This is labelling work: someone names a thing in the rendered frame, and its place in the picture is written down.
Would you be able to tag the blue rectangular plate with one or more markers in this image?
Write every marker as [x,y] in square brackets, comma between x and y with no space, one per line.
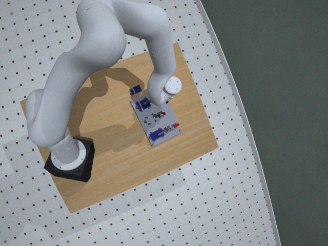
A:
[155,135]

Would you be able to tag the blue rectangular block with slot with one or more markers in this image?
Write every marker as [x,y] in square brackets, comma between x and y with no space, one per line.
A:
[135,89]
[141,106]

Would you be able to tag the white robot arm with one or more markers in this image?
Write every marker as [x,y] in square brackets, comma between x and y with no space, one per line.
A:
[103,25]

